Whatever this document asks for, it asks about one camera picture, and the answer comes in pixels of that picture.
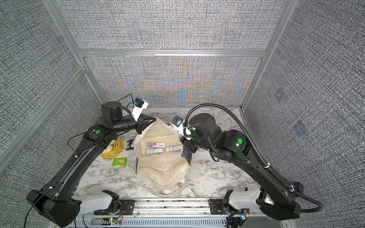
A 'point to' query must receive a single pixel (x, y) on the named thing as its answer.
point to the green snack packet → (119, 161)
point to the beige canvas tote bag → (160, 161)
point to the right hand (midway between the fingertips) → (185, 129)
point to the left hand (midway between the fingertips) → (156, 117)
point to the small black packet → (130, 144)
